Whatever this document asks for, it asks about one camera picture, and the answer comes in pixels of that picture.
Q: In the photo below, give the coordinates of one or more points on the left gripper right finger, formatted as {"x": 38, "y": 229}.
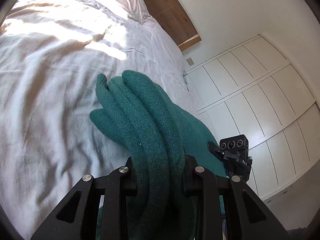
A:
{"x": 228, "y": 203}

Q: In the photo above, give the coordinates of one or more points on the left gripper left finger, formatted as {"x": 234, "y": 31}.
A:
{"x": 90, "y": 202}

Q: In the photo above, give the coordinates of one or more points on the wooden headboard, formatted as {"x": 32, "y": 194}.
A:
{"x": 175, "y": 21}

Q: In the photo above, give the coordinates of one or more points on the green knitted sweater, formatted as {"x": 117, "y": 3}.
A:
{"x": 137, "y": 114}

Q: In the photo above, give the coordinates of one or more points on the white built-in wardrobe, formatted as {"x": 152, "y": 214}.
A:
{"x": 254, "y": 89}

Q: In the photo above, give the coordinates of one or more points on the beige wall switch plate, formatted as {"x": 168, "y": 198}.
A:
{"x": 190, "y": 61}

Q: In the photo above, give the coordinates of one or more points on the white bed duvet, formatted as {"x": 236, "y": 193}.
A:
{"x": 51, "y": 54}

